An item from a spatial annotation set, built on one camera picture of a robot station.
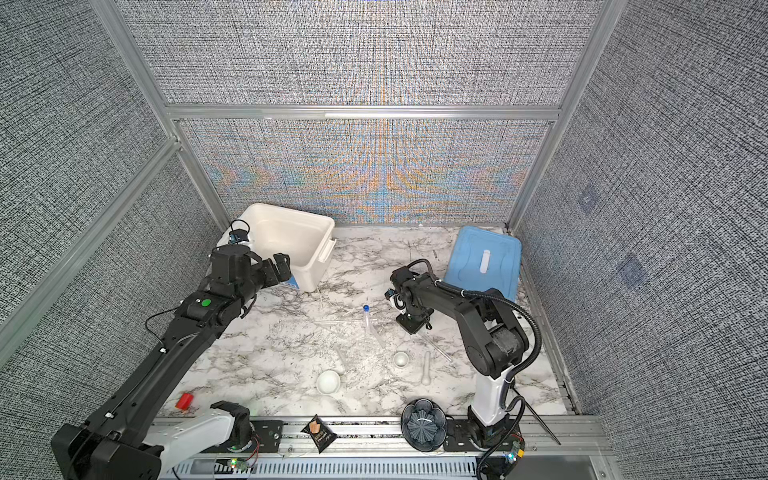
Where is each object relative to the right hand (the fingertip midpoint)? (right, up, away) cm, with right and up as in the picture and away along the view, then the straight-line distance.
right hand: (415, 323), depth 94 cm
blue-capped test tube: (-15, +7, -15) cm, 22 cm away
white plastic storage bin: (-36, +26, +5) cm, 45 cm away
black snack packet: (-26, -22, -22) cm, 40 cm away
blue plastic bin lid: (+25, +20, +12) cm, 34 cm away
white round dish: (-25, -13, -12) cm, 31 cm away
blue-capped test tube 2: (+3, -4, -4) cm, 6 cm away
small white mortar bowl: (-5, -8, -9) cm, 13 cm away
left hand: (-38, +20, -17) cm, 47 cm away
